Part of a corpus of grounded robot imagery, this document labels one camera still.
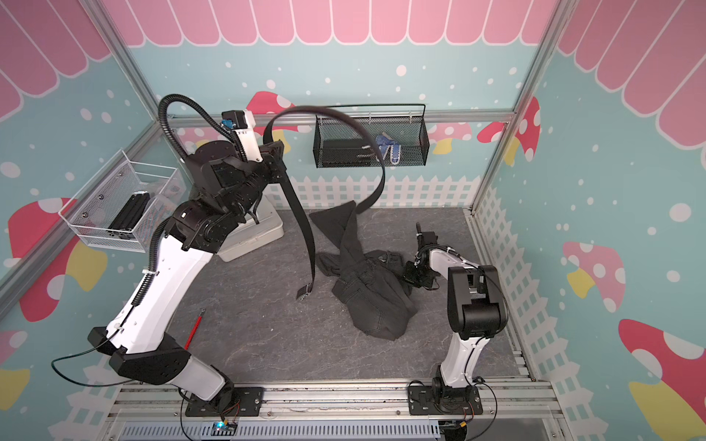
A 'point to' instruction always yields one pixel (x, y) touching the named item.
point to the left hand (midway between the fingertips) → (285, 150)
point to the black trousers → (373, 284)
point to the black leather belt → (311, 276)
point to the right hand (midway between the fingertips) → (407, 280)
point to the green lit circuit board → (223, 429)
